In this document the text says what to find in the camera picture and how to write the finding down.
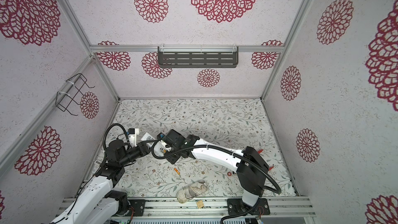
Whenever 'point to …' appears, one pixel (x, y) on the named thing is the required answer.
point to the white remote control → (147, 137)
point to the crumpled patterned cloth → (192, 191)
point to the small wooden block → (200, 204)
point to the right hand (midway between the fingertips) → (168, 152)
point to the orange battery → (177, 171)
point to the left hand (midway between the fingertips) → (157, 144)
